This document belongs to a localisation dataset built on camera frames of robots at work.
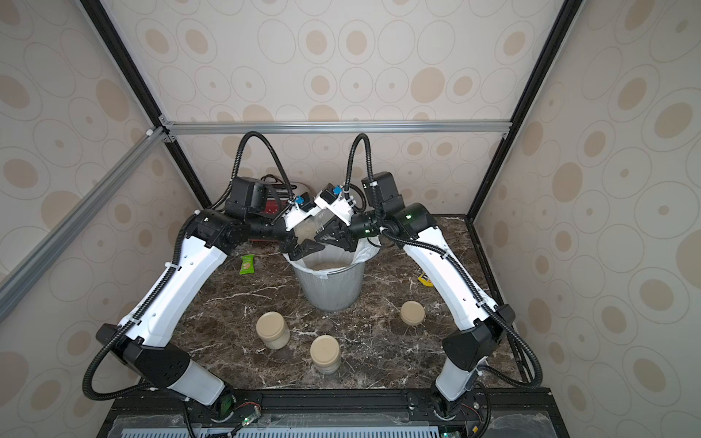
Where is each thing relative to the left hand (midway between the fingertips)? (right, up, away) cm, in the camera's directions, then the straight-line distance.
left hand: (322, 228), depth 67 cm
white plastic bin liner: (-1, -10, +33) cm, 35 cm away
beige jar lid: (+27, -27, +23) cm, 45 cm away
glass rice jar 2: (0, -33, +6) cm, 34 cm away
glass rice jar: (-16, -29, +10) cm, 34 cm away
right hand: (+2, 0, 0) cm, 2 cm away
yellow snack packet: (+33, -17, +31) cm, 49 cm away
